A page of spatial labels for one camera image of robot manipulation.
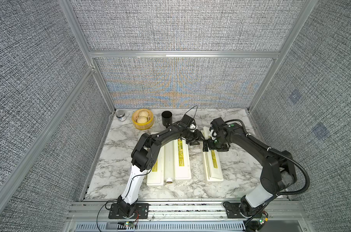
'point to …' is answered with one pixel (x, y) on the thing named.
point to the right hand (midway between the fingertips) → (210, 146)
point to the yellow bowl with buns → (142, 119)
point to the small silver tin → (121, 116)
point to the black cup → (167, 116)
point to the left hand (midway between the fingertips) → (206, 140)
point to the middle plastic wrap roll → (169, 162)
